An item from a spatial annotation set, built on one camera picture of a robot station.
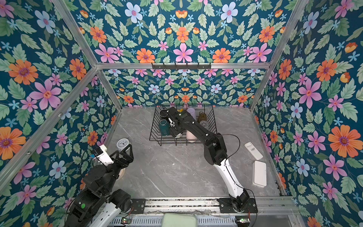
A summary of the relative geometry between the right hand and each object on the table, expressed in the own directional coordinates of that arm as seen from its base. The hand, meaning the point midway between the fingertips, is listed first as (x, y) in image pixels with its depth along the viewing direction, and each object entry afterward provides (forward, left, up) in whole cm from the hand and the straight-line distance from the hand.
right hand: (178, 129), depth 95 cm
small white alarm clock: (-7, +39, -5) cm, 40 cm away
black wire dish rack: (-3, +16, -3) cm, 17 cm away
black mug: (+10, +11, +4) cm, 16 cm away
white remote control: (-12, -51, -8) cm, 53 cm away
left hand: (-24, +21, +19) cm, 37 cm away
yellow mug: (-7, -4, +26) cm, 27 cm away
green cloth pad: (-50, -3, -7) cm, 51 cm away
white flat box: (-29, -48, -5) cm, 56 cm away
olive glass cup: (+12, -17, -1) cm, 21 cm away
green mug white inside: (0, +9, +2) cm, 10 cm away
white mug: (-6, -8, -2) cm, 10 cm away
